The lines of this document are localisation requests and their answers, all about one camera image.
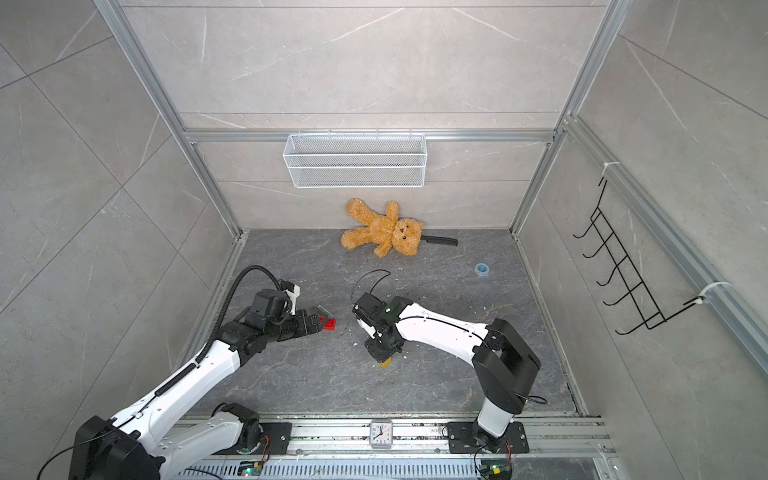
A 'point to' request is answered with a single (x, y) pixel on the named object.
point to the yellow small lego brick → (385, 364)
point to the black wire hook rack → (649, 309)
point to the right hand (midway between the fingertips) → (385, 351)
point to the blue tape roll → (482, 269)
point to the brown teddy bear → (386, 232)
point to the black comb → (442, 240)
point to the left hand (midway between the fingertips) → (320, 316)
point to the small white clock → (381, 433)
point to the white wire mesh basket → (355, 161)
